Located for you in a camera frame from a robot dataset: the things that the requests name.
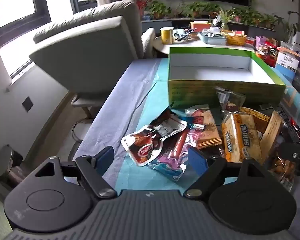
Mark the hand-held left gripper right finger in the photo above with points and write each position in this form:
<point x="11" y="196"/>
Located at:
<point x="197" y="161"/>

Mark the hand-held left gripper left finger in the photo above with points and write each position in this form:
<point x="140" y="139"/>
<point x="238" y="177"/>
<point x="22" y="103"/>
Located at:
<point x="105" y="157"/>

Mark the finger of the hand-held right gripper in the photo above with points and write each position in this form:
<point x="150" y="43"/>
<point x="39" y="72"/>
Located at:
<point x="290" y="151"/>

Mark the clear nut snack packet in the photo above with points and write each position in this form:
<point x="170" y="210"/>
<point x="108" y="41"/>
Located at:
<point x="282" y="170"/>

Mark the red black snack packet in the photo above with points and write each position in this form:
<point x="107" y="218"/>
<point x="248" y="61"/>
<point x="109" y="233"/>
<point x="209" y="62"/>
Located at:
<point x="296" y="130"/>

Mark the orange biscuit packet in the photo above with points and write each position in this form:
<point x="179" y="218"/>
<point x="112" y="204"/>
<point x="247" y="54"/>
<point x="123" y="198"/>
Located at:
<point x="207" y="130"/>

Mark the red brown snack pouch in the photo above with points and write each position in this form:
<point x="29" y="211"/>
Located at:
<point x="145" y="150"/>

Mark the yellow bread packet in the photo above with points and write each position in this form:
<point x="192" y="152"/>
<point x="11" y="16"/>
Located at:
<point x="240" y="140"/>

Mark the green cardboard box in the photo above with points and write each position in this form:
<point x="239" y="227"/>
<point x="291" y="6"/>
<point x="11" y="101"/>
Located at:
<point x="190" y="90"/>

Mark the pink blue sausage packet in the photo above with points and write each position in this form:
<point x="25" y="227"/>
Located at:
<point x="175" y="155"/>

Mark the brown cracker packet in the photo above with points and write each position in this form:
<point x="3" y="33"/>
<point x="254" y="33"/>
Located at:
<point x="271" y="130"/>

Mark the dark brown yellow packet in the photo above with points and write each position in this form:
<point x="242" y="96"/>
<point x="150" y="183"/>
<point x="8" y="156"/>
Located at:
<point x="258" y="121"/>

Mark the silver black snack pouch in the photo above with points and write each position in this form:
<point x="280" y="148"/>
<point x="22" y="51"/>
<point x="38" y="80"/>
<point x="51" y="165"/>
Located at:
<point x="168" y="126"/>

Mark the blue bed sheet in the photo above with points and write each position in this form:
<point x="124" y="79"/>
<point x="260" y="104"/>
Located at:
<point x="120" y="105"/>

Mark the clear dark date packet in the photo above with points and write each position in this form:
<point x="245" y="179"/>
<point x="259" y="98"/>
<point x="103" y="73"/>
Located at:
<point x="231" y="100"/>

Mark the blue white carton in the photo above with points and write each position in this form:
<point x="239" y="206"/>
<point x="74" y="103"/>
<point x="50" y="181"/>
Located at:
<point x="288" y="61"/>

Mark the red snack bags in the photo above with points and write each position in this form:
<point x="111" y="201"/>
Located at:
<point x="268" y="53"/>

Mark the round metal trash can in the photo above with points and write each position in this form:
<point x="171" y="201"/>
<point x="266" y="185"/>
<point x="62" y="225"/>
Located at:
<point x="5" y="163"/>

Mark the beige armchair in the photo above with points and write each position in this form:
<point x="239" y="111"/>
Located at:
<point x="90" y="55"/>

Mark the white air purifier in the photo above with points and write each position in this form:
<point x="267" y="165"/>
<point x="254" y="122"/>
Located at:
<point x="297" y="38"/>

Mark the purple box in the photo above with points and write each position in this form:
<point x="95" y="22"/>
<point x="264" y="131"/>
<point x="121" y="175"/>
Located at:
<point x="260" y="40"/>

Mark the round white table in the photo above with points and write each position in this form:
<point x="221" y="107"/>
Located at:
<point x="187" y="44"/>

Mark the blue plastic tray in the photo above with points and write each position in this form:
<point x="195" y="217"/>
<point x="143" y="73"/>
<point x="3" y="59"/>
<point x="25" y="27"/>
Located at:
<point x="212" y="40"/>

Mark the wicker basket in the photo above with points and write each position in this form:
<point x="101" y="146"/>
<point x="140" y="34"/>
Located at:
<point x="235" y="40"/>

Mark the tall leafy plant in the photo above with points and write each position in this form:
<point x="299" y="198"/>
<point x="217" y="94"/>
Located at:
<point x="290" y="25"/>

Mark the scattered stationery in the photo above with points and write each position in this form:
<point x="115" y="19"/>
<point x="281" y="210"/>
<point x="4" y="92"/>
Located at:
<point x="186" y="35"/>

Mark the yellow can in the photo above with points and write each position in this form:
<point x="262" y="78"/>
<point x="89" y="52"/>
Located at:
<point x="167" y="35"/>

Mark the orange tissue box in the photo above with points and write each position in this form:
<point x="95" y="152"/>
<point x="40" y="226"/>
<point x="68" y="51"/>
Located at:
<point x="200" y="25"/>

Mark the row of green potted plants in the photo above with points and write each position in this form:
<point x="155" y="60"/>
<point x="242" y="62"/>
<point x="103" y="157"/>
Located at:
<point x="252" y="16"/>

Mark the grey television console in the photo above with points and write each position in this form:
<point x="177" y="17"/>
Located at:
<point x="155" y="25"/>

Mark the spider plant in vase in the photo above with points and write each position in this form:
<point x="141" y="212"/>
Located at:
<point x="225" y="17"/>

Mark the green potted plant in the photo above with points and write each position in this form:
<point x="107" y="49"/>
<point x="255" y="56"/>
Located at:
<point x="197" y="8"/>
<point x="158" y="8"/>

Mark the red flower decoration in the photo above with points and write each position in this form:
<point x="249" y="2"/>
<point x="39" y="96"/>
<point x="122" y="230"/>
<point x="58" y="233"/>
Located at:
<point x="143" y="3"/>

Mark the large black-framed window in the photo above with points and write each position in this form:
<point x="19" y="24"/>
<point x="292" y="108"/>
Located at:
<point x="15" y="2"/>

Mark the black wall socket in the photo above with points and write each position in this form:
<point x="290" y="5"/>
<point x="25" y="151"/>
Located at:
<point x="27" y="104"/>

